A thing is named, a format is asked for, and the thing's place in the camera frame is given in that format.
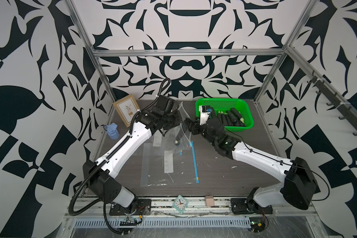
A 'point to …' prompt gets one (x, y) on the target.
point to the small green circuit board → (131, 219)
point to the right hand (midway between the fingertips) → (189, 116)
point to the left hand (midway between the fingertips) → (180, 116)
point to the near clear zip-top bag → (161, 165)
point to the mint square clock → (180, 204)
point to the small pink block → (209, 201)
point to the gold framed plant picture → (127, 107)
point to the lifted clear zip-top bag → (177, 139)
